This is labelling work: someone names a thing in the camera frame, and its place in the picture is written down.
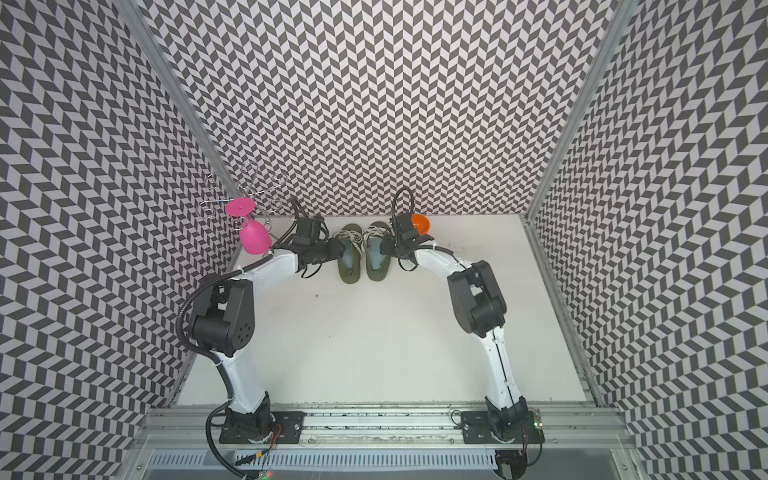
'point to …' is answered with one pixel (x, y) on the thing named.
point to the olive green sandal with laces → (355, 233)
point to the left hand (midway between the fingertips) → (340, 249)
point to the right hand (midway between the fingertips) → (386, 248)
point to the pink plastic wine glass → (255, 238)
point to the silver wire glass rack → (262, 191)
